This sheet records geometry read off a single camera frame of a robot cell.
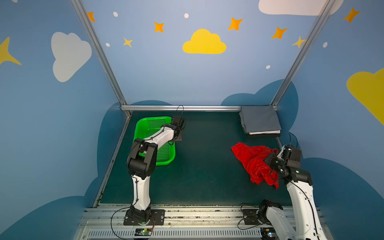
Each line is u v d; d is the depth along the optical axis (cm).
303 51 85
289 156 57
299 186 49
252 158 87
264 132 105
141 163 53
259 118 107
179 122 80
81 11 69
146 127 107
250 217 74
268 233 71
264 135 108
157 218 75
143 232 71
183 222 73
